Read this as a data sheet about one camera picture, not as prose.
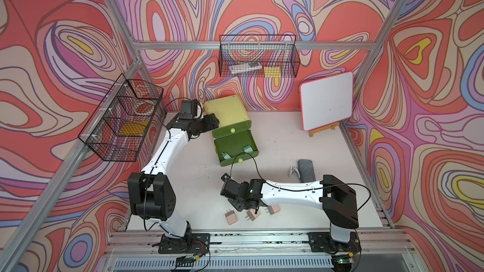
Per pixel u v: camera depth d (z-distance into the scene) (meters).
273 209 0.80
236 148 0.93
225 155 0.88
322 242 0.73
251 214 0.80
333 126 1.08
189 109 0.65
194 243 0.73
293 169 0.93
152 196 0.44
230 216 0.79
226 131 0.86
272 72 0.91
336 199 0.49
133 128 0.72
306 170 0.91
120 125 0.68
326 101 1.02
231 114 0.90
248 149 0.93
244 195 0.60
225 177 0.72
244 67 0.89
